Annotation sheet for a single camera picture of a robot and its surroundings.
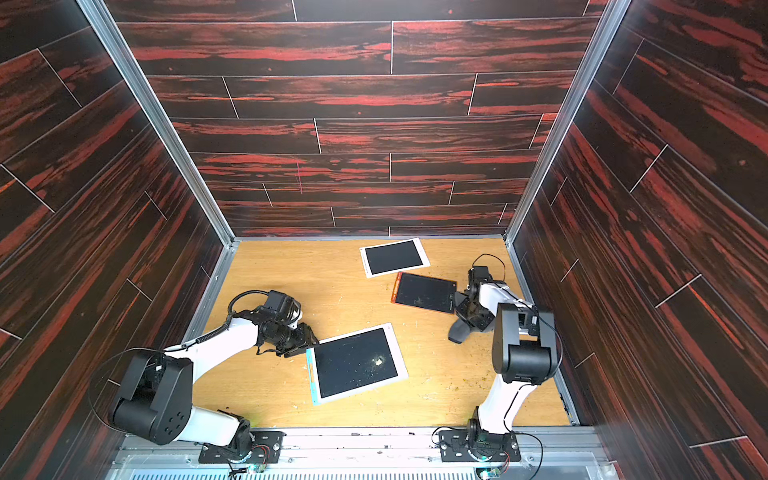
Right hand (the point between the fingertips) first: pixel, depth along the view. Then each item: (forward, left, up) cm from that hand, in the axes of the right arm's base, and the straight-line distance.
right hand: (474, 320), depth 97 cm
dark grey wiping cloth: (-6, +6, +3) cm, 9 cm away
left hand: (-13, +50, +4) cm, 51 cm away
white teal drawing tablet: (-17, +38, +2) cm, 42 cm away
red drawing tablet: (+9, +16, +3) cm, 19 cm away
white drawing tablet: (+27, +27, 0) cm, 38 cm away
